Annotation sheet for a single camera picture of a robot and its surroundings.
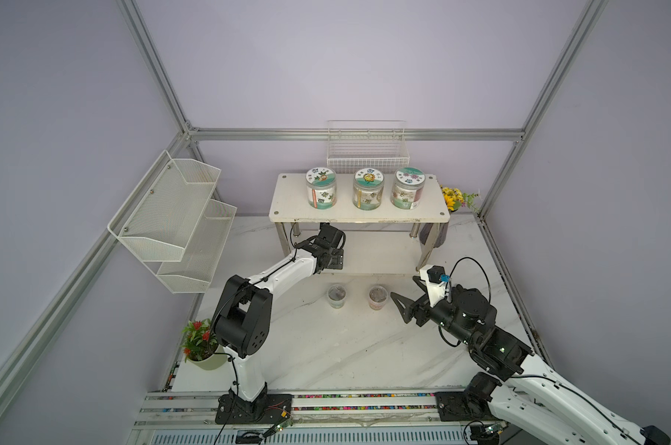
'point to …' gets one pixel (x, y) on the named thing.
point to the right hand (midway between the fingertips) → (404, 290)
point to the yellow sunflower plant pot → (454, 199)
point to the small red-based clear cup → (377, 298)
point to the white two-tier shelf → (386, 240)
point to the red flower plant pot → (201, 348)
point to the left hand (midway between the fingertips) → (323, 259)
